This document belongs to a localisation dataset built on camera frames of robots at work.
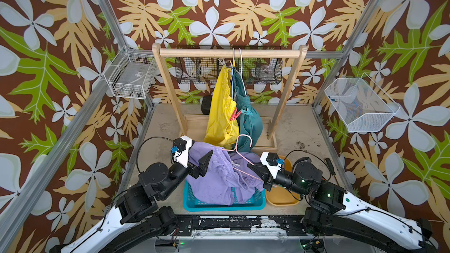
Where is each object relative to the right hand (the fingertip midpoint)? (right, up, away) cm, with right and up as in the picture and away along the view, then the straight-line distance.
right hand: (248, 164), depth 62 cm
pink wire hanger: (-4, +5, -3) cm, 7 cm away
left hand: (-16, +7, -2) cm, 17 cm away
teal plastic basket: (-24, -22, +17) cm, 37 cm away
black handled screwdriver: (+47, -6, +31) cm, 57 cm away
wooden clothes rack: (-27, +13, +46) cm, 55 cm away
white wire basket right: (+57, +24, +21) cm, 65 cm away
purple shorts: (-7, -4, +6) cm, 10 cm away
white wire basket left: (-55, +39, +24) cm, 71 cm away
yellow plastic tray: (+17, -19, +17) cm, 31 cm away
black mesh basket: (-19, +45, +37) cm, 62 cm away
